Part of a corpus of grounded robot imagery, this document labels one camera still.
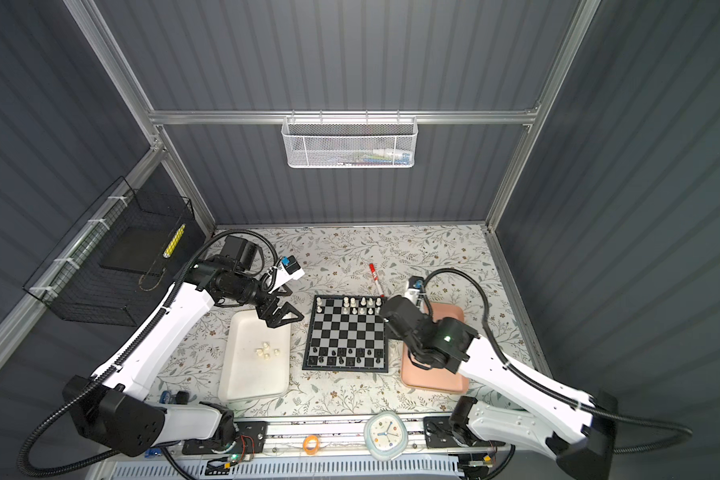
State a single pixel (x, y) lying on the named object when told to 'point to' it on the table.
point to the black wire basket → (120, 264)
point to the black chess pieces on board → (341, 360)
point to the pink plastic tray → (438, 380)
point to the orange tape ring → (317, 446)
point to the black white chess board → (346, 333)
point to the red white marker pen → (375, 277)
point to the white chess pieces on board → (353, 305)
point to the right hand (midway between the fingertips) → (398, 318)
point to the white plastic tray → (255, 358)
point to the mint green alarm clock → (386, 435)
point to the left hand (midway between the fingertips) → (293, 303)
